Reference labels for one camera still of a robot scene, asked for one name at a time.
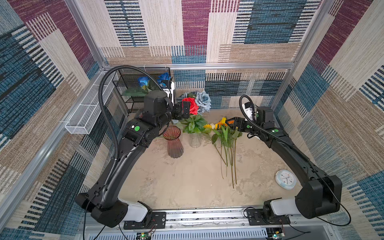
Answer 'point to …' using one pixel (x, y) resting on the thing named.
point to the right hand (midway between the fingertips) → (232, 124)
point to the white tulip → (213, 125)
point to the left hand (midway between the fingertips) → (181, 102)
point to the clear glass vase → (195, 139)
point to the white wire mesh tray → (84, 117)
